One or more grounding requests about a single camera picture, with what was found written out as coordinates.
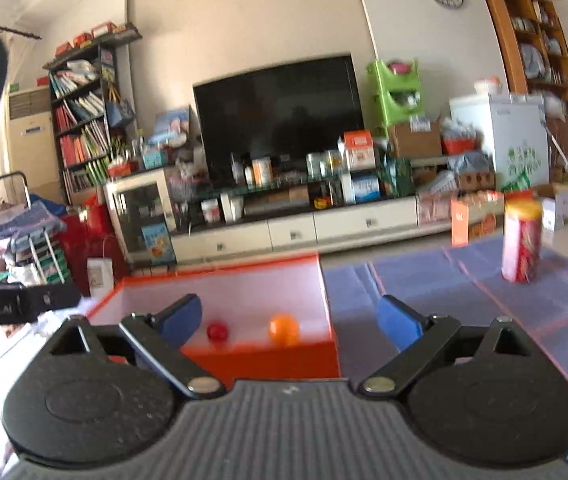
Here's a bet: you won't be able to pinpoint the white TV cabinet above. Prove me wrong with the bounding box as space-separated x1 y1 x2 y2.
169 195 419 266

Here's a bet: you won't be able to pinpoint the white paper bag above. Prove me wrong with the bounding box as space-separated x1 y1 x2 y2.
86 257 114 297

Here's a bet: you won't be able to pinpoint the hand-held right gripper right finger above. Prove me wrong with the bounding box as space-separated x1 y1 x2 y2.
359 295 532 398

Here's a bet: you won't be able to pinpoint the dark bookshelf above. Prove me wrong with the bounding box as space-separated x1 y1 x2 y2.
42 24 143 206

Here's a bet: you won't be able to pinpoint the blue white box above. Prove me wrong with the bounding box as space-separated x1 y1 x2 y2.
351 172 379 203

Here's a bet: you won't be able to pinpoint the green stacking bins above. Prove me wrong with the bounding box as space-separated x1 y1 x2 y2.
366 59 427 128

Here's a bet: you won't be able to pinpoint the brown cardboard box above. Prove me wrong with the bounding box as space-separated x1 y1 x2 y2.
394 120 442 158

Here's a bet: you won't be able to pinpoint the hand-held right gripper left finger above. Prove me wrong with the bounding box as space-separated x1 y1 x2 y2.
46 293 227 401

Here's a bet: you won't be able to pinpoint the red gift bag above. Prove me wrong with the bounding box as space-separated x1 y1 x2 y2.
61 205 129 281

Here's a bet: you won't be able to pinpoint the red snack canister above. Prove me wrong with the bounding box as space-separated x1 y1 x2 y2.
501 191 545 283

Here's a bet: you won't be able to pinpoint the orange paper bag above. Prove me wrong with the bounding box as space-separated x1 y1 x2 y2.
451 199 470 247

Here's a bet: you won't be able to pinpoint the wooden display shelf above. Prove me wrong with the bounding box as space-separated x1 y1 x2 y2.
483 0 568 171

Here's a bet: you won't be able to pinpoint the orange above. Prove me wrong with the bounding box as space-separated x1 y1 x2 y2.
269 313 301 347

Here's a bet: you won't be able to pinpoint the orange canister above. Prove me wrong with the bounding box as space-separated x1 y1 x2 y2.
253 156 273 186

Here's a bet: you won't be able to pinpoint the orange box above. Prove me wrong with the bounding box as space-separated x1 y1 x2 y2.
86 254 341 386

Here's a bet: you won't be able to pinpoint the orange white carton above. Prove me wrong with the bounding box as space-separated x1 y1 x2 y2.
344 131 375 170

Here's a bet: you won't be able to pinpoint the black trolley cart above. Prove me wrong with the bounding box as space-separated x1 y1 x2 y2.
0 171 72 283

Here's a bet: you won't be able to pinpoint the white standing air conditioner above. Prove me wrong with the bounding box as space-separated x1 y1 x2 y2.
6 86 62 201

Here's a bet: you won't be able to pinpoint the black television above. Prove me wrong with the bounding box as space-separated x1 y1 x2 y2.
193 53 366 181

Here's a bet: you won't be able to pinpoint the glass door cabinet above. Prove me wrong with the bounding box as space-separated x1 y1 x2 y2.
104 167 179 263

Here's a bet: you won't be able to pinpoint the blue plaid tablecloth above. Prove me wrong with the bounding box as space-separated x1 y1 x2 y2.
321 232 568 480

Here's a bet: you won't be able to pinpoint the white chest freezer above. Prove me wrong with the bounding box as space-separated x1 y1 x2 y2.
449 92 550 191

